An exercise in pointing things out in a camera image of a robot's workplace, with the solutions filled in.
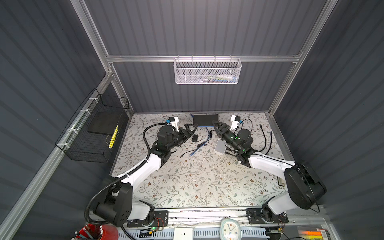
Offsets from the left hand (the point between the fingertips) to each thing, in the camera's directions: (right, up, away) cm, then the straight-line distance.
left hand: (196, 128), depth 77 cm
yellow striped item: (-40, -5, -7) cm, 41 cm away
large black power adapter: (-1, -7, +27) cm, 28 cm away
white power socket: (-6, -48, -11) cm, 49 cm away
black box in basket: (-48, +3, -1) cm, 48 cm away
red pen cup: (-43, -43, -16) cm, 63 cm away
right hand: (+9, +2, -1) cm, 9 cm away
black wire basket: (-52, -3, -5) cm, 53 cm away
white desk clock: (+16, -47, -9) cm, 50 cm away
